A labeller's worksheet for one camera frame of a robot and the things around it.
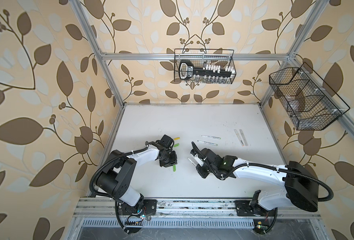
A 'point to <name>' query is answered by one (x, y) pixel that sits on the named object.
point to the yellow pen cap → (176, 138)
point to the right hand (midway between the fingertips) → (197, 168)
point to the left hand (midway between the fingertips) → (178, 162)
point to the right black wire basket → (310, 104)
